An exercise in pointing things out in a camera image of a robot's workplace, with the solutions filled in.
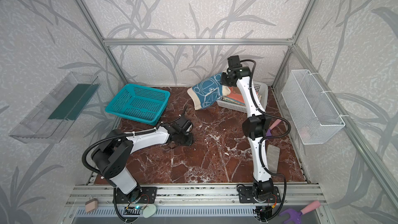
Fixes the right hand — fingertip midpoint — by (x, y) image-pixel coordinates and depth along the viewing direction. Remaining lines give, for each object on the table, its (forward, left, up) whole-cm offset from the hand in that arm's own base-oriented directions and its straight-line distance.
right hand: (223, 76), depth 94 cm
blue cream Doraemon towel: (-2, +10, -11) cm, 15 cm away
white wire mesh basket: (-36, -33, +12) cm, 51 cm away
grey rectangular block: (-41, -26, -21) cm, 53 cm away
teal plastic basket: (-2, +59, -24) cm, 64 cm away
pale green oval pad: (-66, +36, -21) cm, 78 cm away
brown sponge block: (-64, +63, -20) cm, 92 cm away
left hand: (-31, +18, -20) cm, 41 cm away
